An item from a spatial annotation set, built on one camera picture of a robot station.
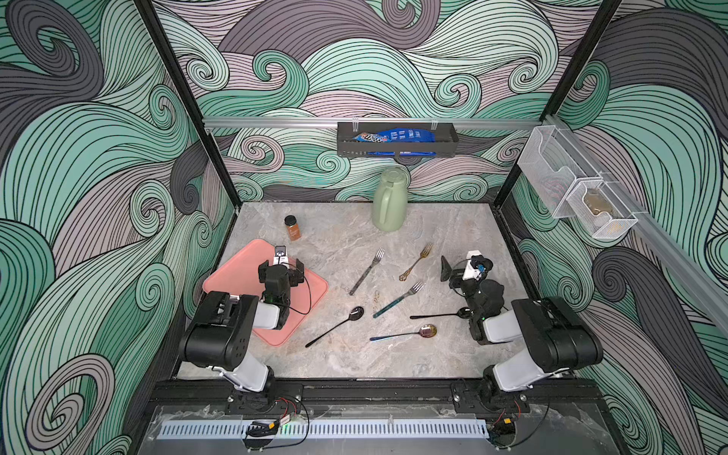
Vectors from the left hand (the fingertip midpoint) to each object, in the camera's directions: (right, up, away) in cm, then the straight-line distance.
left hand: (283, 257), depth 93 cm
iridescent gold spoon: (+46, -21, -9) cm, 51 cm away
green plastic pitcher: (+36, +20, +2) cm, 41 cm away
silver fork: (+32, -2, +11) cm, 34 cm away
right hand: (+59, +1, -5) cm, 60 cm away
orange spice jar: (+1, +9, +11) cm, 15 cm away
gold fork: (+50, 0, +11) cm, 51 cm away
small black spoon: (+58, -17, -7) cm, 61 cm away
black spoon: (+25, -17, -5) cm, 30 cm away
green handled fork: (+45, -11, +2) cm, 46 cm away
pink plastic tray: (-17, -7, +5) cm, 19 cm away
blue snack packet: (+38, +41, -1) cm, 56 cm away
